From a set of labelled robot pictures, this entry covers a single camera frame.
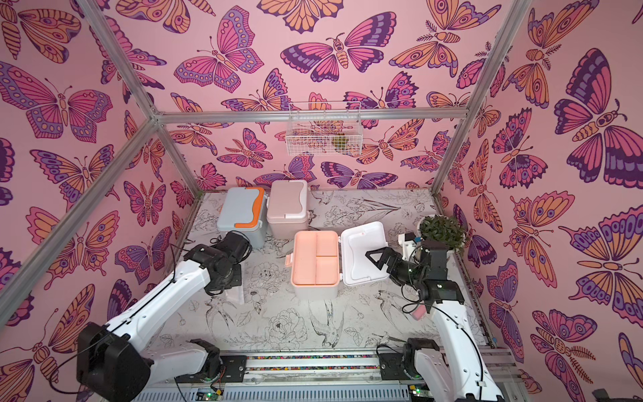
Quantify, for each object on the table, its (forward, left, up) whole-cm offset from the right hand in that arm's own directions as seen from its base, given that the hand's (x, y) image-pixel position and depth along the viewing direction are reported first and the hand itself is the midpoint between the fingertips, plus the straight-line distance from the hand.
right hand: (376, 259), depth 76 cm
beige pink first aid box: (+24, +31, -4) cm, 39 cm away
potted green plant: (+13, -24, -1) cm, 28 cm away
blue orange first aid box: (+23, +48, -4) cm, 53 cm away
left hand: (-4, +46, -8) cm, 47 cm away
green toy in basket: (+42, +11, +12) cm, 45 cm away
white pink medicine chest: (+4, +17, -10) cm, 20 cm away
